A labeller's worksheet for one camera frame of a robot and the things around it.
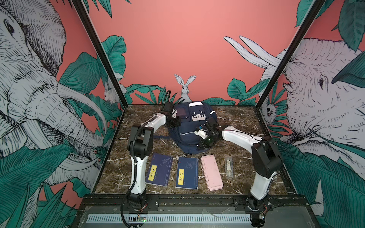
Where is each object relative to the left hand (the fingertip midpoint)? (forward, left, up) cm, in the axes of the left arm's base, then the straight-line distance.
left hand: (182, 121), depth 100 cm
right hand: (-22, -8, +1) cm, 23 cm away
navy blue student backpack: (+7, -8, -3) cm, 11 cm away
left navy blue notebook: (-32, +15, -7) cm, 36 cm away
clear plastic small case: (-32, -28, -6) cm, 43 cm away
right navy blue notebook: (-34, -2, -7) cm, 35 cm away
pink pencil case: (-36, -16, -4) cm, 39 cm away
